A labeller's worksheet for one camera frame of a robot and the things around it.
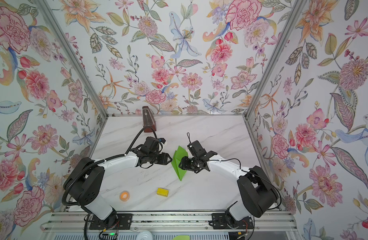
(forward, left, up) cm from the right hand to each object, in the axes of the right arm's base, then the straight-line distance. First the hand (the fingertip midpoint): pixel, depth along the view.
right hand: (181, 165), depth 87 cm
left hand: (+3, +6, 0) cm, 7 cm away
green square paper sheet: (+8, +2, -1) cm, 8 cm away
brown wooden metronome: (+31, +24, +5) cm, 40 cm away
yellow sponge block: (-14, +10, -5) cm, 18 cm away
